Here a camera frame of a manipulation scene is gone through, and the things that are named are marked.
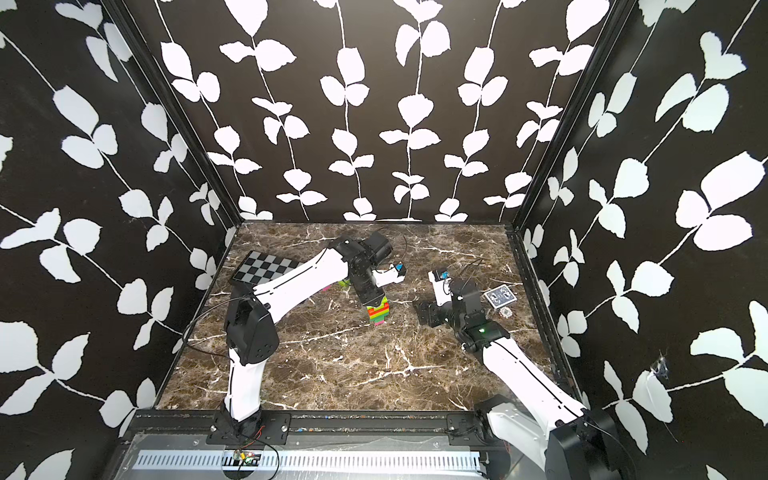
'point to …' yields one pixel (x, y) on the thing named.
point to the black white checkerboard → (258, 268)
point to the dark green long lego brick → (377, 319)
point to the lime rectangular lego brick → (377, 315)
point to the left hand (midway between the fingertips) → (377, 293)
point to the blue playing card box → (500, 296)
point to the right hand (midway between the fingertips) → (424, 293)
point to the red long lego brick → (373, 311)
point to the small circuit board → (241, 458)
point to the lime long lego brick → (384, 304)
